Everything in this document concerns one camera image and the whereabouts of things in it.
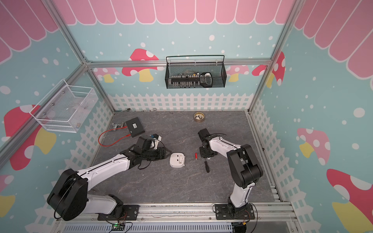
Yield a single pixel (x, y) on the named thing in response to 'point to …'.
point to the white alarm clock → (177, 159)
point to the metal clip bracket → (117, 126)
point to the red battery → (196, 156)
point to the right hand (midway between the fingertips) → (207, 153)
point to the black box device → (135, 127)
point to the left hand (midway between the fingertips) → (168, 155)
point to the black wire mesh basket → (195, 75)
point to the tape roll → (199, 117)
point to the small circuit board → (118, 227)
